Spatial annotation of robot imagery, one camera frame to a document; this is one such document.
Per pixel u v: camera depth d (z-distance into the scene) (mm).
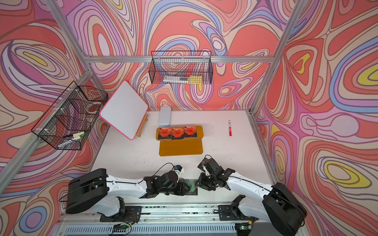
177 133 886
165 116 1170
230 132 1056
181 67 1006
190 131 890
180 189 704
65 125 721
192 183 825
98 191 437
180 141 1021
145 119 1089
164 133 883
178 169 763
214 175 651
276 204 411
